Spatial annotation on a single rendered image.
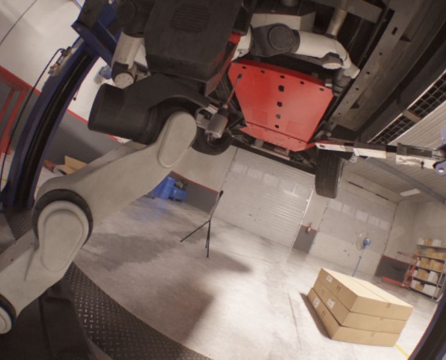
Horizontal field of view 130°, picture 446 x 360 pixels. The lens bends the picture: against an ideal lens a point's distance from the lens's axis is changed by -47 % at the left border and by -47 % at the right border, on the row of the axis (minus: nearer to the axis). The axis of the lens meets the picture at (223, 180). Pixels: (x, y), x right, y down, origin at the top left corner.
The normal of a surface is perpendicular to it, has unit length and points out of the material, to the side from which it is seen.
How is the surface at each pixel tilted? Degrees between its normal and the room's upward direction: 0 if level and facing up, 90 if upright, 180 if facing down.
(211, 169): 90
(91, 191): 90
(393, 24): 180
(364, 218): 90
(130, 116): 112
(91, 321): 23
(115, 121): 117
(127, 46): 141
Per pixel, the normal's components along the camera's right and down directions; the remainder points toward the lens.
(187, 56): 0.06, 0.34
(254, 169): -0.18, -0.19
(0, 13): 0.90, 0.35
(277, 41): 0.16, 0.62
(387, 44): -0.39, 0.91
